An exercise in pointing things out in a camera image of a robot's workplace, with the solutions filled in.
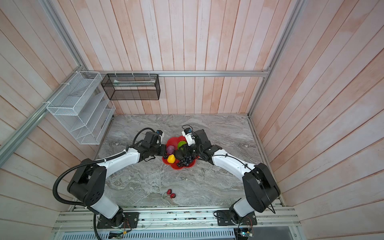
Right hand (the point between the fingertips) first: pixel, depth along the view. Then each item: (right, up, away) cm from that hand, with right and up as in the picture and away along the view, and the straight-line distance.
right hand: (181, 147), depth 85 cm
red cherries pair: (-6, -25, -4) cm, 26 cm away
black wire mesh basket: (-38, +43, +25) cm, 63 cm away
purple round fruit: (-7, -3, +10) cm, 12 cm away
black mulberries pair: (-10, -6, +5) cm, 13 cm away
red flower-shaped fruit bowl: (-5, +2, +15) cm, 16 cm away
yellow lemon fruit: (-6, -8, +5) cm, 12 cm away
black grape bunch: (+3, -8, +3) cm, 9 cm away
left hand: (-10, -3, +6) cm, 12 cm away
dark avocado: (-2, -6, +7) cm, 9 cm away
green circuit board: (-31, -41, -13) cm, 53 cm away
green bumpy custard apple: (-1, +1, +10) cm, 10 cm away
